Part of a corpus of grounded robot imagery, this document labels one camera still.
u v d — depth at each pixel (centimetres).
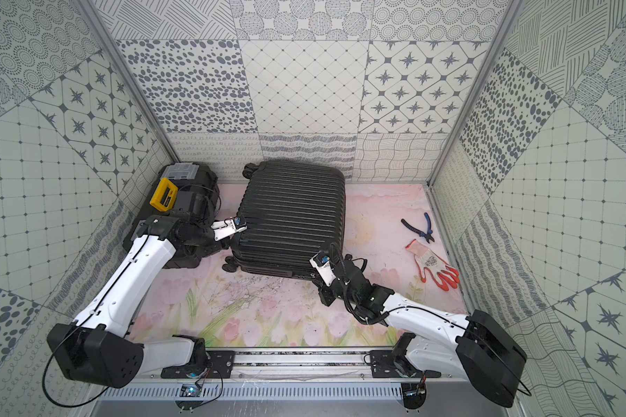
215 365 73
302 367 75
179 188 96
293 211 84
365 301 61
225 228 68
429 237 103
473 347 41
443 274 91
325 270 71
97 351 38
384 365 74
